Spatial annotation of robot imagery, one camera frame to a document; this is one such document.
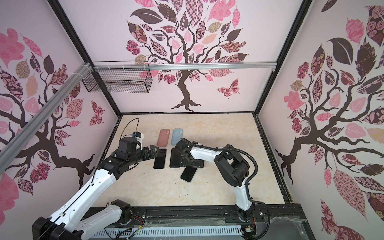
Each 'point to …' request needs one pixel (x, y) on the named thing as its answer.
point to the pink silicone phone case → (163, 138)
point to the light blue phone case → (177, 134)
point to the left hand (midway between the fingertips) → (153, 152)
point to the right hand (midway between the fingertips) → (190, 163)
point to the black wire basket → (121, 81)
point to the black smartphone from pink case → (159, 162)
